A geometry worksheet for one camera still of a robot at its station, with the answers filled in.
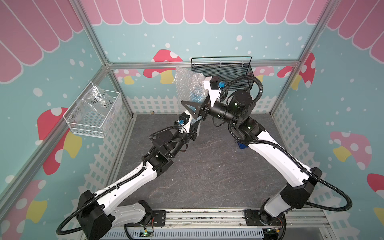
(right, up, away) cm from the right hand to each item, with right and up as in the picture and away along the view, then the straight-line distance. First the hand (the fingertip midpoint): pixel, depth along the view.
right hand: (186, 97), depth 53 cm
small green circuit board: (-21, -63, +19) cm, 69 cm away
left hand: (+4, -6, +11) cm, 14 cm away
